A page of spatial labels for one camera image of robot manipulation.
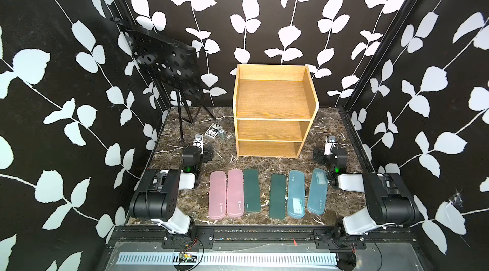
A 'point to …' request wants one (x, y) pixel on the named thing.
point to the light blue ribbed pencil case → (318, 192)
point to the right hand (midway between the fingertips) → (324, 143)
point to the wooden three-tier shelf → (274, 107)
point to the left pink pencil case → (217, 195)
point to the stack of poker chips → (221, 133)
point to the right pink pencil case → (235, 193)
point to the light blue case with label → (296, 194)
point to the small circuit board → (184, 257)
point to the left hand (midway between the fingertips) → (199, 141)
